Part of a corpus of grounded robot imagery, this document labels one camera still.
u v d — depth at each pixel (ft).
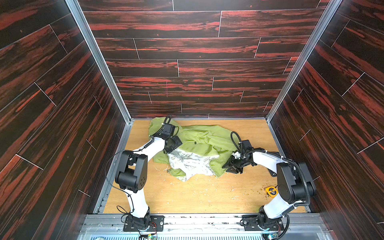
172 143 2.70
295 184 1.53
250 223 2.40
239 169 2.68
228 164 2.69
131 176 1.62
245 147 2.53
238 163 2.61
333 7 2.18
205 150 3.31
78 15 2.24
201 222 2.47
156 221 2.42
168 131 2.52
